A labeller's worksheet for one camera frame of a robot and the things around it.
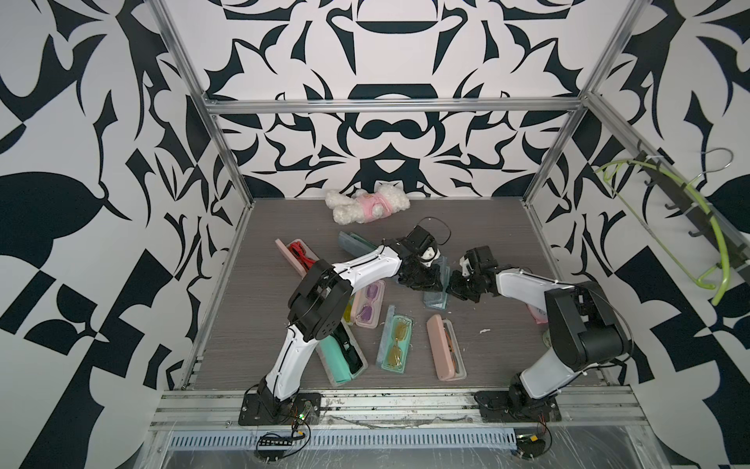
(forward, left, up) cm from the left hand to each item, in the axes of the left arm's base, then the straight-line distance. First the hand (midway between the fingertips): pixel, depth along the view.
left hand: (441, 284), depth 88 cm
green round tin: (-26, -9, +28) cm, 39 cm away
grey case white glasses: (-4, +2, -1) cm, 4 cm away
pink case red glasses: (+16, +46, -6) cm, 49 cm away
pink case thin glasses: (-18, +2, -1) cm, 19 cm away
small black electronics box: (-39, -16, -9) cm, 43 cm away
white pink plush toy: (+31, +22, +3) cm, 38 cm away
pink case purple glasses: (-2, +22, -6) cm, 23 cm away
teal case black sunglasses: (-18, +30, -6) cm, 35 cm away
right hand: (+3, -3, -6) cm, 7 cm away
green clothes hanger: (+21, -47, +24) cm, 57 cm away
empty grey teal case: (+17, +26, -1) cm, 31 cm away
